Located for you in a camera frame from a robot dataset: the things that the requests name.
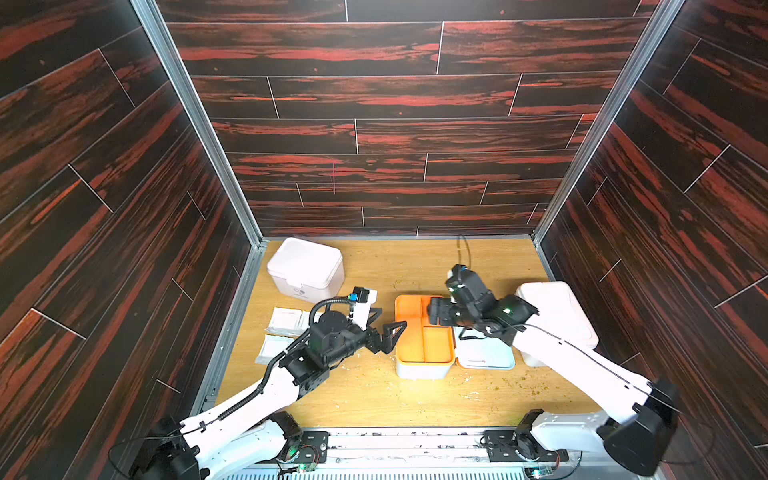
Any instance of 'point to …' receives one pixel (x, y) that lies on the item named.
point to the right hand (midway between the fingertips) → (446, 305)
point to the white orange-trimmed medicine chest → (471, 352)
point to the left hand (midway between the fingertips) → (396, 320)
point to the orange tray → (421, 343)
